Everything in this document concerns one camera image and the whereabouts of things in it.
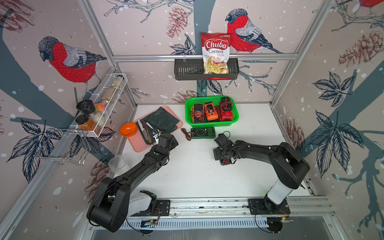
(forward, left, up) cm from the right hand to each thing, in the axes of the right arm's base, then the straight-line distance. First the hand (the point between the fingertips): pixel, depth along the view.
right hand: (220, 152), depth 94 cm
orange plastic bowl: (+14, +63, +4) cm, 65 cm away
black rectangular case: (-6, +2, +8) cm, 10 cm away
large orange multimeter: (+27, +6, +9) cm, 29 cm away
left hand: (+4, +31, +11) cm, 33 cm away
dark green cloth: (+26, +44, +2) cm, 52 cm away
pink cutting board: (+7, +57, +1) cm, 57 cm away
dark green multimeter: (+13, +11, +3) cm, 17 cm away
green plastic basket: (+40, +21, +7) cm, 46 cm away
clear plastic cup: (-10, +64, -1) cm, 65 cm away
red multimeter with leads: (+24, -6, +9) cm, 26 cm away
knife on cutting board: (+15, +53, +2) cm, 55 cm away
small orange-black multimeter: (+26, +15, +10) cm, 31 cm away
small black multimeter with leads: (+30, -5, +14) cm, 34 cm away
